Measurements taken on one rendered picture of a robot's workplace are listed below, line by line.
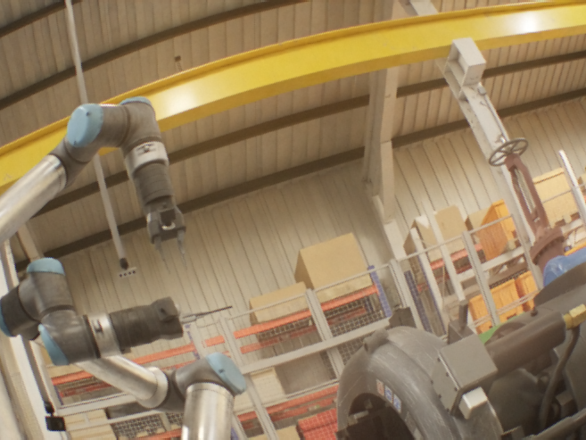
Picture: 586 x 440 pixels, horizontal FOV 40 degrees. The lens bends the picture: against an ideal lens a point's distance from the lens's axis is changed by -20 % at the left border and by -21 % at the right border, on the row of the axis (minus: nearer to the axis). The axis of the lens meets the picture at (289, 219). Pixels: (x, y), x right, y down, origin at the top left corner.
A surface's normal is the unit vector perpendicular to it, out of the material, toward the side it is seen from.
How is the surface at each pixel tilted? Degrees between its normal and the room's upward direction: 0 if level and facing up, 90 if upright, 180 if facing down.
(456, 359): 68
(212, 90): 90
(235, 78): 90
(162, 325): 90
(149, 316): 90
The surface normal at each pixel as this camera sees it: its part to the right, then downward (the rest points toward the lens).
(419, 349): -0.16, -0.91
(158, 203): 0.20, -0.28
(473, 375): 0.01, -0.71
